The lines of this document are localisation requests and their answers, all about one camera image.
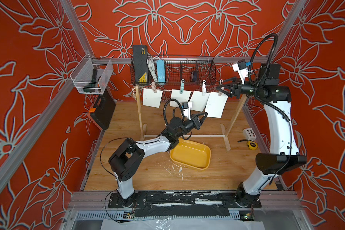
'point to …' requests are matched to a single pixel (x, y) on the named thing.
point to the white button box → (249, 134)
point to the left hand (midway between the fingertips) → (208, 113)
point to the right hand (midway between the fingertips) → (217, 85)
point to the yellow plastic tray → (191, 154)
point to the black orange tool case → (101, 112)
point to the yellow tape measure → (251, 144)
